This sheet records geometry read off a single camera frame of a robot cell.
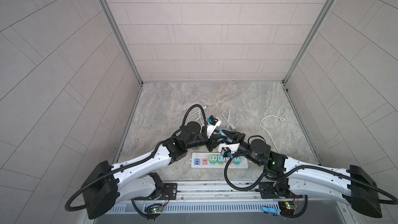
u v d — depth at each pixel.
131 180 0.43
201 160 0.79
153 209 0.65
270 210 0.65
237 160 0.56
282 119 0.94
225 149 0.57
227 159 0.56
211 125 0.61
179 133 0.58
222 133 0.67
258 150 0.53
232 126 0.92
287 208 0.68
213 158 0.75
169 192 0.71
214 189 0.72
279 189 0.64
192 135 0.55
